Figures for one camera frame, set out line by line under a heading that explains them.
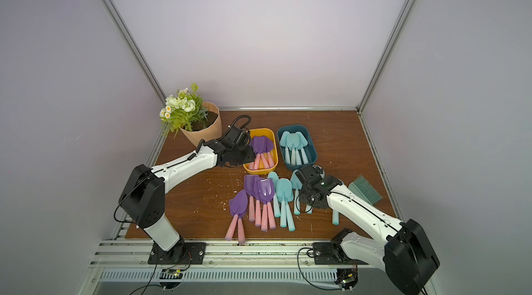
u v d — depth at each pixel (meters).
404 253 0.39
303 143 1.03
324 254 0.72
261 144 1.03
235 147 0.69
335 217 0.79
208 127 0.90
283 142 1.03
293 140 1.04
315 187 0.59
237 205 0.84
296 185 0.90
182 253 0.69
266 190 0.87
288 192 0.87
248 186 0.89
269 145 1.04
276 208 0.82
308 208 0.78
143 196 0.46
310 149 1.00
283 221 0.79
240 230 0.75
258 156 0.97
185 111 0.81
